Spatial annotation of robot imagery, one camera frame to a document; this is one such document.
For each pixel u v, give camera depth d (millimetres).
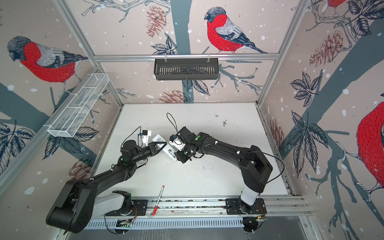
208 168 878
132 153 663
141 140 764
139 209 727
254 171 439
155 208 730
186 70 1067
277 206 752
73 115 741
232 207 728
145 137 778
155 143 773
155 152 744
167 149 805
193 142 621
